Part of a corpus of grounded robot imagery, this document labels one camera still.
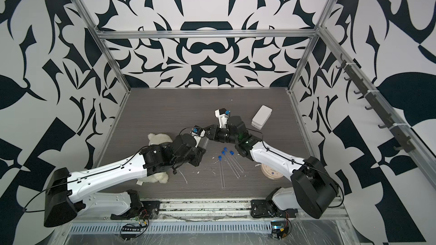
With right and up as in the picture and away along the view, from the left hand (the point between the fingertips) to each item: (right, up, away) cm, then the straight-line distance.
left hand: (204, 147), depth 75 cm
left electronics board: (-31, -35, -3) cm, 47 cm away
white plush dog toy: (-18, -13, 0) cm, 23 cm away
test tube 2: (+9, -7, +16) cm, 20 cm away
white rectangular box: (+32, +11, +25) cm, 42 cm away
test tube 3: (+14, -7, +16) cm, 22 cm away
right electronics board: (+32, -33, -4) cm, 46 cm away
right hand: (-1, +8, +2) cm, 8 cm away
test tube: (+8, -15, +10) cm, 19 cm away
